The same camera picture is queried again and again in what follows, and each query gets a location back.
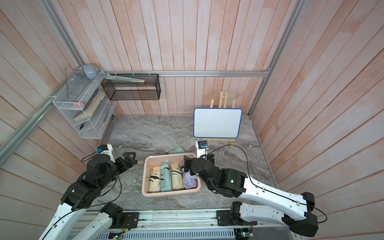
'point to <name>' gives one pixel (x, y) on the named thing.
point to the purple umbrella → (190, 181)
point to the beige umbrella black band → (154, 180)
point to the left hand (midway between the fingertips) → (130, 159)
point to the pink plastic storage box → (155, 159)
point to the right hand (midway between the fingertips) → (191, 155)
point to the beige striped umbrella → (177, 177)
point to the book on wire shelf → (90, 106)
